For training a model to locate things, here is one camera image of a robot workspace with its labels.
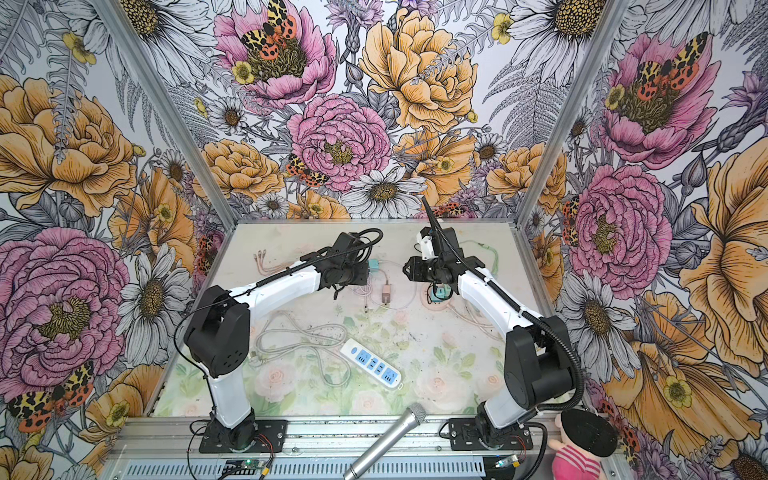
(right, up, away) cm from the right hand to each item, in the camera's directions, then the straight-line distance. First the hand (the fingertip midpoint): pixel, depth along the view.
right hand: (410, 277), depth 87 cm
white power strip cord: (-37, -16, -1) cm, 40 cm away
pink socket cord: (+21, -15, +7) cm, 27 cm away
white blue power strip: (-11, -23, -4) cm, 26 cm away
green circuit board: (-40, -43, -16) cm, 61 cm away
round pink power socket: (+8, -10, +9) cm, 15 cm away
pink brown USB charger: (-7, -7, +10) cm, 14 cm away
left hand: (-15, -1, +5) cm, 16 cm away
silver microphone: (-4, -36, -14) cm, 39 cm away
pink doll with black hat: (+39, -34, -19) cm, 55 cm away
